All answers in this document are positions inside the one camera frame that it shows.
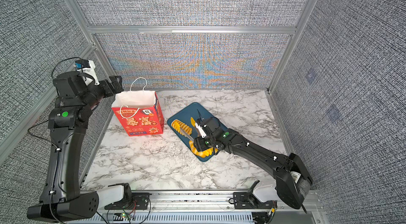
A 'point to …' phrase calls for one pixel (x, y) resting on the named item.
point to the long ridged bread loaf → (185, 128)
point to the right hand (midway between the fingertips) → (198, 138)
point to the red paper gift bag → (139, 110)
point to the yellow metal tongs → (204, 154)
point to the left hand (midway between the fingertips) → (113, 76)
